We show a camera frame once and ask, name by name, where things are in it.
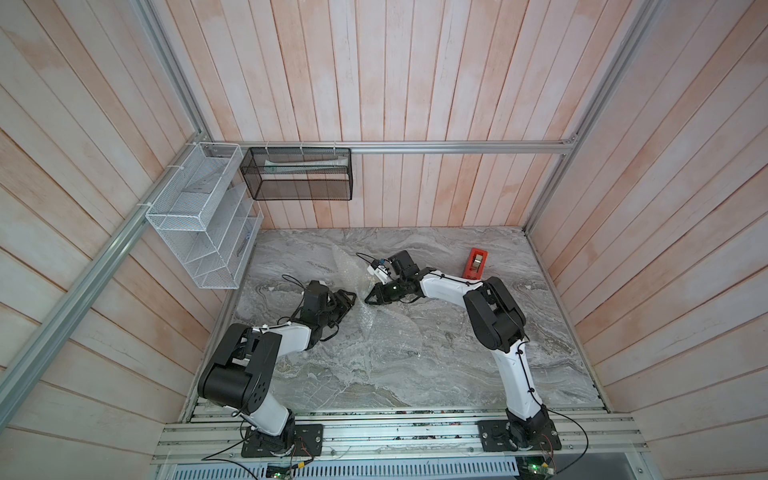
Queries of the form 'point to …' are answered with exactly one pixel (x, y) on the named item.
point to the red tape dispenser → (475, 264)
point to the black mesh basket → (299, 173)
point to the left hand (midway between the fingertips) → (355, 302)
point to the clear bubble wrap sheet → (396, 345)
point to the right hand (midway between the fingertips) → (365, 301)
